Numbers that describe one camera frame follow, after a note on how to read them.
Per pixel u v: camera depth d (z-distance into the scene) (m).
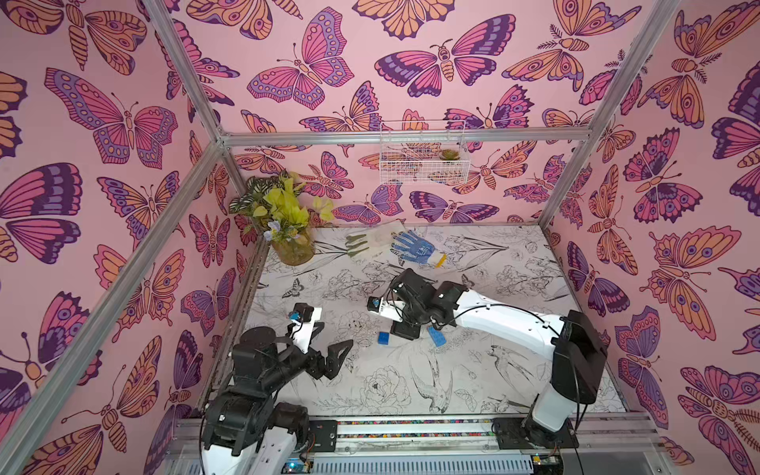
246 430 0.43
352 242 1.14
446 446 0.73
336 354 0.57
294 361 0.56
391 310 0.71
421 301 0.61
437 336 0.90
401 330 0.70
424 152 0.95
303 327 0.56
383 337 0.90
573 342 0.50
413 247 1.13
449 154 0.92
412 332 0.72
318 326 0.68
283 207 0.95
